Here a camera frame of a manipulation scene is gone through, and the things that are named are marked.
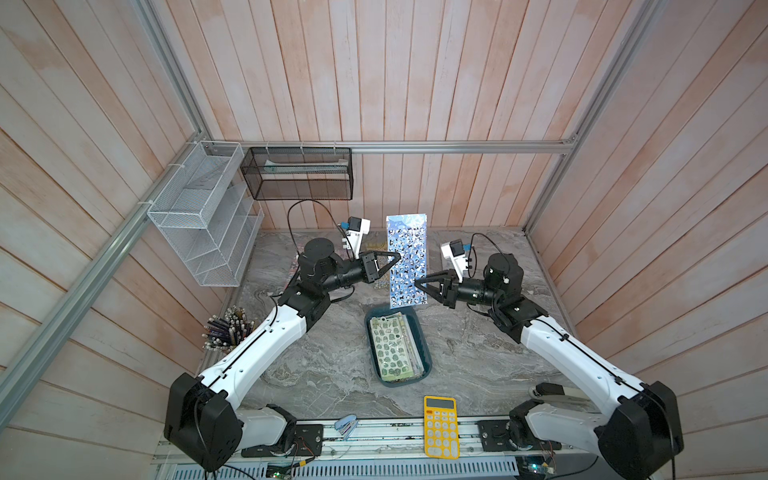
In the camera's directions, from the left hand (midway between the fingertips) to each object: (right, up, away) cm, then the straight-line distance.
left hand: (400, 263), depth 67 cm
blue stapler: (-13, -42, +8) cm, 44 cm away
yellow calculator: (+11, -42, +7) cm, 44 cm away
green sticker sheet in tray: (0, -27, +19) cm, 33 cm away
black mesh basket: (-32, +31, +35) cm, 57 cm away
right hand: (+4, -5, +4) cm, 8 cm away
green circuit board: (+33, -50, +4) cm, 60 cm away
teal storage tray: (+8, -22, +24) cm, 33 cm away
